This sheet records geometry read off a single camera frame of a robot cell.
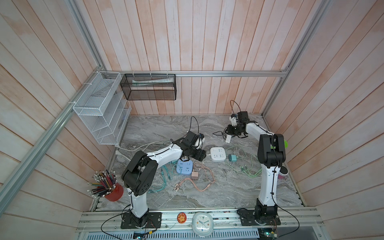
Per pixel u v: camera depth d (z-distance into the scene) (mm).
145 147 1010
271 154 600
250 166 926
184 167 899
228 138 997
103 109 655
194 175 862
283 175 837
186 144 713
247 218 730
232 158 931
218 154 953
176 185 853
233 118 990
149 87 1046
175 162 922
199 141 761
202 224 701
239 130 836
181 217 745
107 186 735
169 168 915
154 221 733
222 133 1081
